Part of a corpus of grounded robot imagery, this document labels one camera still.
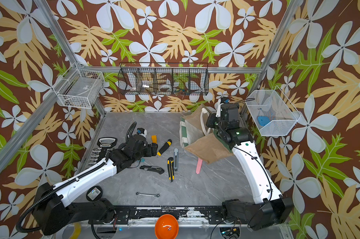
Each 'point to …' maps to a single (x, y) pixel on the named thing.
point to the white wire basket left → (79, 87)
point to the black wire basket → (164, 78)
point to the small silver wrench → (156, 195)
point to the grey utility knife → (176, 159)
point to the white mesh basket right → (270, 113)
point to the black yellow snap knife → (167, 144)
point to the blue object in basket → (263, 120)
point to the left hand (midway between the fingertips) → (153, 144)
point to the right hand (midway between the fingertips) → (209, 114)
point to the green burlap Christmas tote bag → (201, 141)
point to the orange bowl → (166, 227)
